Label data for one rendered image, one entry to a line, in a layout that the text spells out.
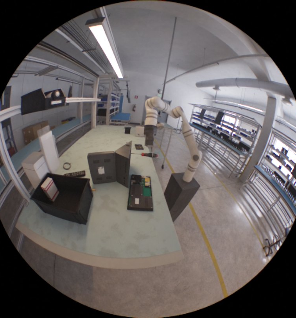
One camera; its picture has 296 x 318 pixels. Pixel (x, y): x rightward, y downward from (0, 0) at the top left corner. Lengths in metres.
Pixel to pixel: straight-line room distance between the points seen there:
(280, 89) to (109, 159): 3.73
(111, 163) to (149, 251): 0.47
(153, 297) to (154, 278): 0.31
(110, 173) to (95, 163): 0.11
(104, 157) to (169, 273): 1.49
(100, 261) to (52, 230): 0.26
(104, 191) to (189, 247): 1.43
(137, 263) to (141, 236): 0.13
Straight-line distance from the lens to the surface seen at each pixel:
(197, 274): 1.73
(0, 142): 0.66
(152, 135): 0.56
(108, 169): 0.57
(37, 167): 0.64
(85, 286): 1.63
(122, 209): 0.52
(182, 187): 0.95
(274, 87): 3.59
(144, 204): 0.52
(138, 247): 0.46
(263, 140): 4.19
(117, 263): 0.46
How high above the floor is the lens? 1.46
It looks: 30 degrees down
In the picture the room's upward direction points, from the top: 10 degrees clockwise
